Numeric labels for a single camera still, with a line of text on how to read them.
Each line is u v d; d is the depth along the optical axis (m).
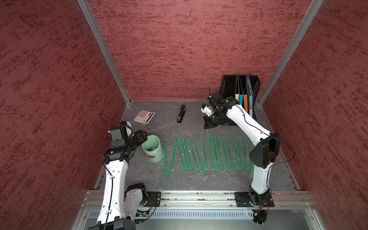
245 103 0.90
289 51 0.88
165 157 0.90
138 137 0.67
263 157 0.49
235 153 0.92
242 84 0.90
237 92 0.85
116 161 0.48
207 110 0.79
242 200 0.74
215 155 0.90
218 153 0.92
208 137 1.00
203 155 0.90
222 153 0.92
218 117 0.70
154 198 0.75
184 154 0.90
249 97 0.85
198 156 0.90
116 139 0.55
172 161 0.88
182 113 1.11
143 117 1.07
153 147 0.92
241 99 0.86
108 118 1.03
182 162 0.87
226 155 0.90
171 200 1.13
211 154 0.90
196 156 0.90
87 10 0.72
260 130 0.51
